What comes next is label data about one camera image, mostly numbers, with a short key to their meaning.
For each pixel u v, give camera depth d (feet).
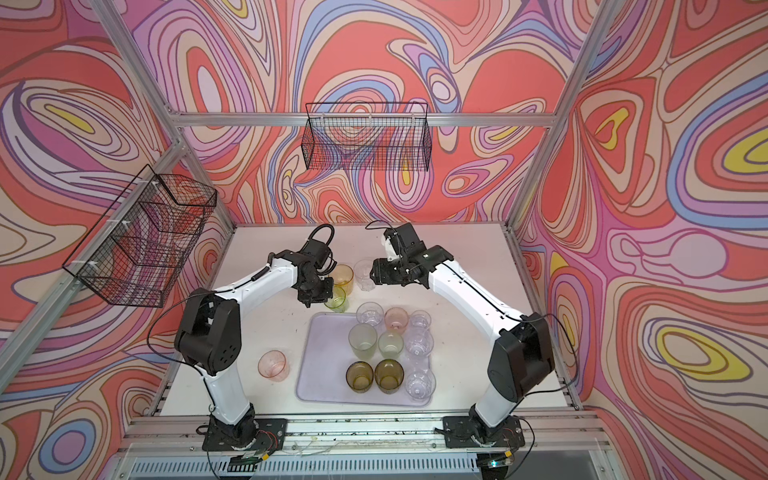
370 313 3.00
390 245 2.18
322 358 2.83
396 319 2.98
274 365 2.76
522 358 1.42
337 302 3.15
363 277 3.32
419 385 2.67
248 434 2.17
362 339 2.96
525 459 2.22
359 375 2.64
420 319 2.85
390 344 2.83
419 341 2.88
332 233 2.77
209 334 1.59
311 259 2.52
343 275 3.20
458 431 2.41
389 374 2.63
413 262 1.98
